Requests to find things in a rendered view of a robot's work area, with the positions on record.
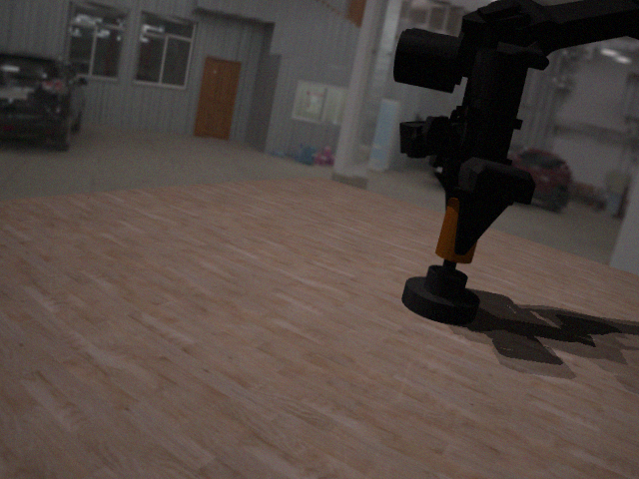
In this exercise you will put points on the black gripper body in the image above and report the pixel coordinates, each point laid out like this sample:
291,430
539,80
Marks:
487,170

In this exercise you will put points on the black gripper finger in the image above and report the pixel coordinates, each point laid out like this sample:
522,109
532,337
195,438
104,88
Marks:
445,182
476,213

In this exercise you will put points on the orange cylinder with d-shaped hole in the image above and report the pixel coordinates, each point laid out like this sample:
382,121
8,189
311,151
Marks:
446,241

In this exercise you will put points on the black round pedestal with shaft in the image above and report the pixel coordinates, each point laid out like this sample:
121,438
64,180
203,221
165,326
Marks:
441,295

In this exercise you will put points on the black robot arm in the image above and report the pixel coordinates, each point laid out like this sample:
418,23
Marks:
496,46

